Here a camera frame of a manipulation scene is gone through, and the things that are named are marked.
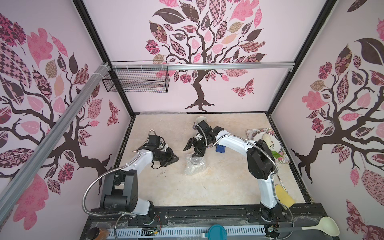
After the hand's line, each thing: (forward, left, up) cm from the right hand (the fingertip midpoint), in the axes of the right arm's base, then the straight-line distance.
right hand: (186, 151), depth 86 cm
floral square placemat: (-1, -63, -12) cm, 64 cm away
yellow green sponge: (-23, -53, -12) cm, 59 cm away
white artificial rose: (+13, -54, -8) cm, 57 cm away
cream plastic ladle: (-36, -68, -10) cm, 78 cm away
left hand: (-4, +4, -4) cm, 7 cm away
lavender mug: (+27, -10, -1) cm, 29 cm away
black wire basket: (+73, +44, +6) cm, 86 cm away
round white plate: (+8, -60, -10) cm, 62 cm away
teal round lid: (-39, -14, -4) cm, 41 cm away
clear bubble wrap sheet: (-8, -4, -3) cm, 9 cm away
